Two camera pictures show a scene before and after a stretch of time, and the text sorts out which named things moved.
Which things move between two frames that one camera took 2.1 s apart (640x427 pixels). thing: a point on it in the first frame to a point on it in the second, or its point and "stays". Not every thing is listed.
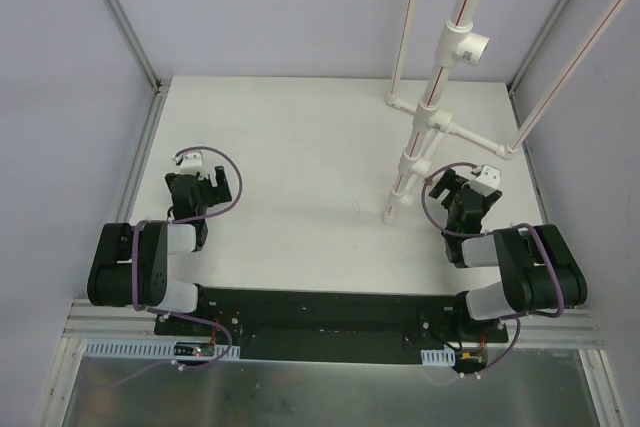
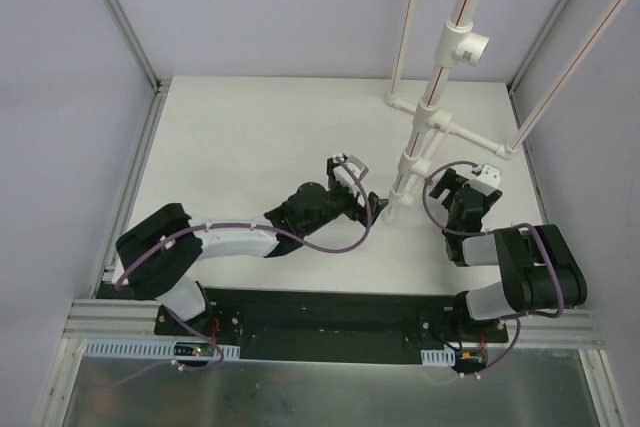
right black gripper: (461, 192) stays
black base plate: (327, 326) stays
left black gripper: (210, 190) to (357, 203)
